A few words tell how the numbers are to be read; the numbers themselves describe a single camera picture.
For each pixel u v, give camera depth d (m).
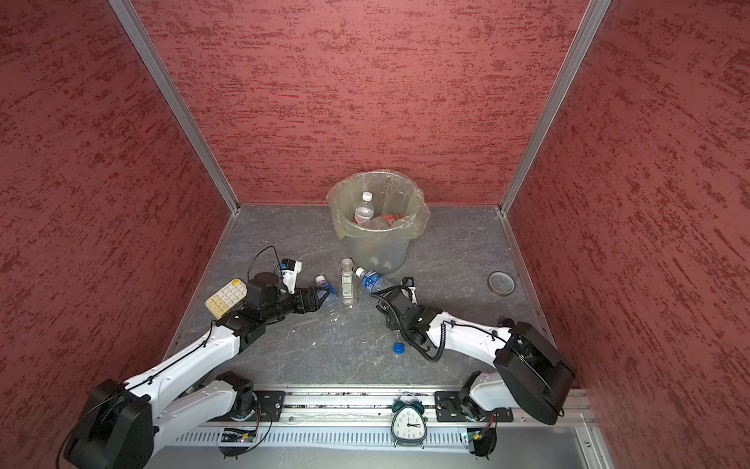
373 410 0.75
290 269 0.75
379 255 0.98
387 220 0.94
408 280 0.79
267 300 0.66
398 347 0.81
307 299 0.74
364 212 0.98
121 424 0.39
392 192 0.95
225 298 0.92
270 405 0.75
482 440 0.71
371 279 0.92
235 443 0.72
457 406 0.74
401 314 0.67
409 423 0.68
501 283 0.98
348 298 0.92
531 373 0.42
